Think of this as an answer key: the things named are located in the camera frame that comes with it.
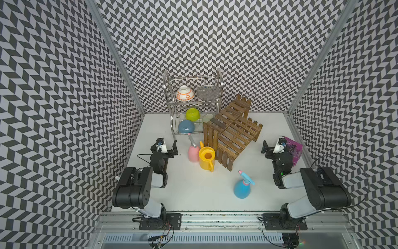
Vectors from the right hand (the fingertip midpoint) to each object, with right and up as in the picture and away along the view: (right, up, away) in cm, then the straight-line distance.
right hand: (272, 143), depth 90 cm
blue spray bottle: (-21, -20, -16) cm, 33 cm away
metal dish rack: (-61, +24, +29) cm, 72 cm away
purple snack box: (+16, -4, +3) cm, 16 cm away
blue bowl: (-52, +10, +12) cm, 54 cm away
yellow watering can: (-39, -7, -6) cm, 40 cm away
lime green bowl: (-49, +18, +16) cm, 54 cm away
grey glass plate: (-37, +33, +15) cm, 52 cm away
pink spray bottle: (-46, -4, -6) cm, 46 cm away
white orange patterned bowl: (-51, +28, -4) cm, 58 cm away
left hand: (-62, +1, 0) cm, 62 cm away
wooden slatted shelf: (-24, +7, +3) cm, 26 cm away
